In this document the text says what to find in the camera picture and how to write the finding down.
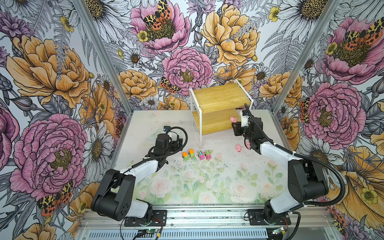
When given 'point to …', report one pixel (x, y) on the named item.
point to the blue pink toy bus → (201, 156)
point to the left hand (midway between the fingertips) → (175, 142)
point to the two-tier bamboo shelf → (215, 104)
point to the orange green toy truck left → (185, 156)
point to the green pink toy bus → (208, 156)
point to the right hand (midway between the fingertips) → (234, 126)
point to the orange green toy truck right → (191, 153)
